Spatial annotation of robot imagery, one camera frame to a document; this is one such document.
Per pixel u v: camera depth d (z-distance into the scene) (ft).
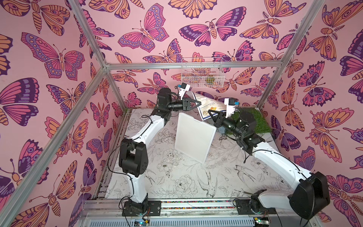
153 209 2.41
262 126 3.48
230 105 2.08
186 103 2.25
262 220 2.33
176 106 2.30
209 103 2.35
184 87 2.34
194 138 3.02
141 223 2.35
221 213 2.39
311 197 1.29
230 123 2.09
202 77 3.48
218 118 2.09
